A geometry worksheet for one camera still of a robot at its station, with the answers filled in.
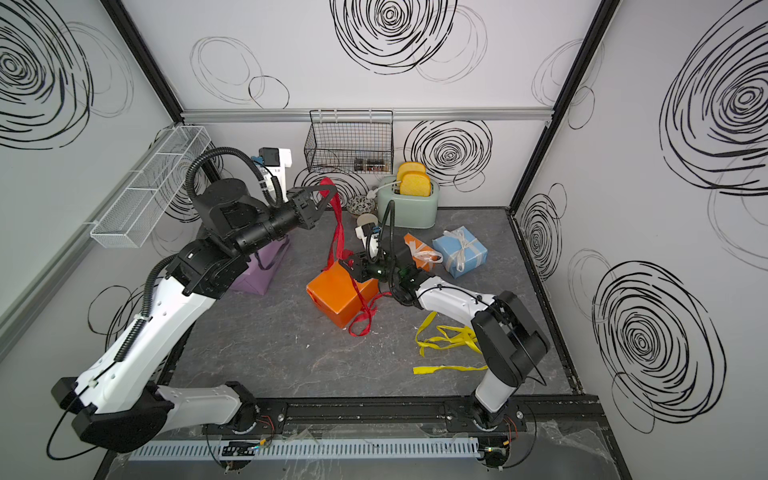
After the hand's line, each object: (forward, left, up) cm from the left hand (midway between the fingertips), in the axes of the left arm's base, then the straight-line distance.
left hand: (336, 187), depth 55 cm
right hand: (+3, +2, -28) cm, 29 cm away
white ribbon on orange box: (+15, -23, -41) cm, 49 cm away
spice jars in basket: (+29, -4, -16) cm, 34 cm away
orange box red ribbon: (-1, +4, -40) cm, 40 cm away
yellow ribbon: (-9, -29, -48) cm, 56 cm away
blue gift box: (+21, -30, -42) cm, 56 cm away
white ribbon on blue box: (+19, -35, -41) cm, 57 cm away
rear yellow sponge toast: (+43, -16, -26) cm, 53 cm away
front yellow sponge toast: (+37, -19, -29) cm, 51 cm away
